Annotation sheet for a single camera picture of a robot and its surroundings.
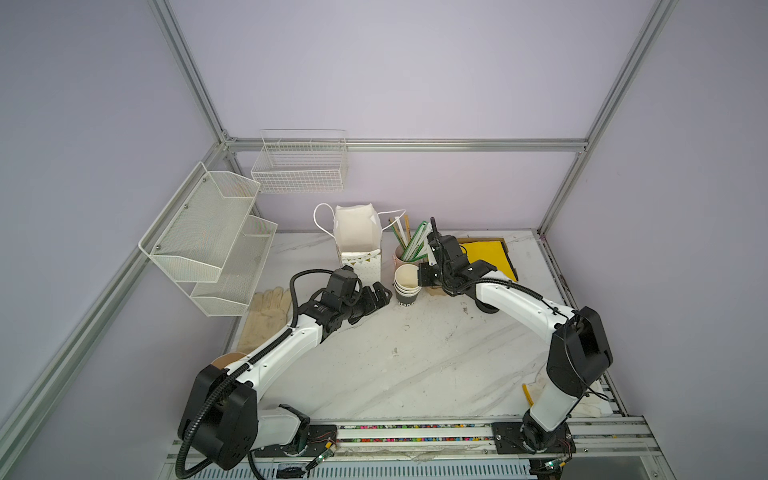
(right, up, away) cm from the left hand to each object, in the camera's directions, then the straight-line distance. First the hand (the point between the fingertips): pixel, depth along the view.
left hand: (381, 301), depth 83 cm
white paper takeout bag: (-9, +21, +17) cm, 29 cm away
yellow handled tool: (+40, -25, -3) cm, 47 cm away
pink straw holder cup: (+5, +11, +16) cm, 20 cm away
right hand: (+10, +9, +4) cm, 14 cm away
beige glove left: (-37, -7, +11) cm, 40 cm away
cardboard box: (+40, +19, +27) cm, 52 cm away
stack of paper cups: (+7, +5, +1) cm, 9 cm away
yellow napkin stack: (+40, +14, +25) cm, 50 cm away
